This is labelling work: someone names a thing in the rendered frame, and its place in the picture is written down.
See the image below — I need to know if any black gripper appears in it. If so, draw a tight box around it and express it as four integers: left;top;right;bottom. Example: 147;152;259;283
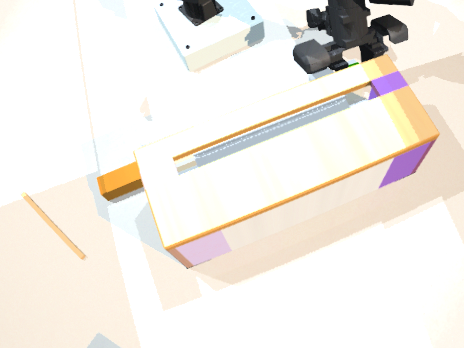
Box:
292;2;409;74

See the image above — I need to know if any orange rectangular block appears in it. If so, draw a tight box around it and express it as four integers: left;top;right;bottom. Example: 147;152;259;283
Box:
97;161;143;201

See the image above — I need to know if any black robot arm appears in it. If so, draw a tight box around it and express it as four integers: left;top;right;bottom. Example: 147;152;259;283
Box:
178;0;415;36

